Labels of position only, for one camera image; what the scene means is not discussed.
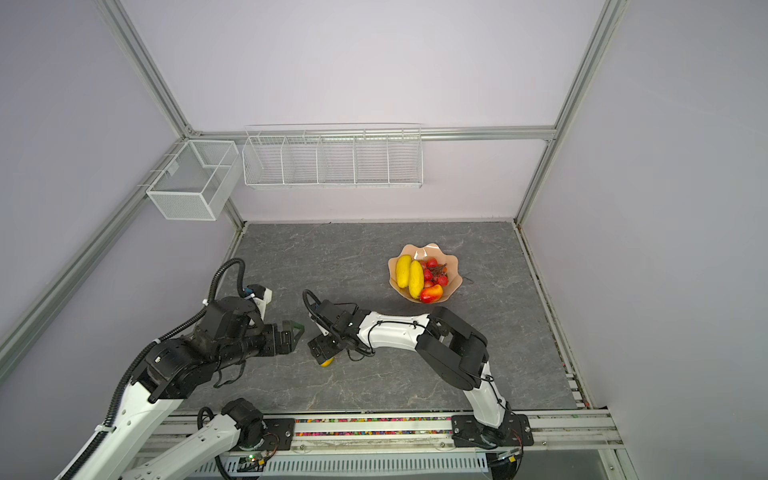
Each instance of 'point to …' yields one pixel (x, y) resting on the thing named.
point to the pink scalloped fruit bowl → (422, 253)
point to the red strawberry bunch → (434, 273)
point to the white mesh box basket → (197, 181)
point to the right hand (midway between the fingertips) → (323, 347)
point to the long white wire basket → (333, 156)
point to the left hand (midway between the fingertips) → (285, 335)
